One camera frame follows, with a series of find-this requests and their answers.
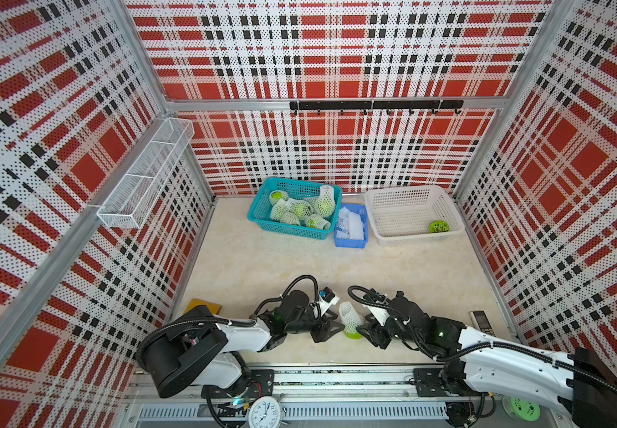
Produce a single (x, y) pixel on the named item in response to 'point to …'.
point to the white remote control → (481, 322)
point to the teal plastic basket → (259, 210)
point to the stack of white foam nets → (349, 225)
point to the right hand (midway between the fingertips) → (367, 323)
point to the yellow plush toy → (213, 308)
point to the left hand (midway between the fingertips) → (341, 321)
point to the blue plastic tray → (360, 209)
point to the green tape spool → (521, 409)
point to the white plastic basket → (411, 215)
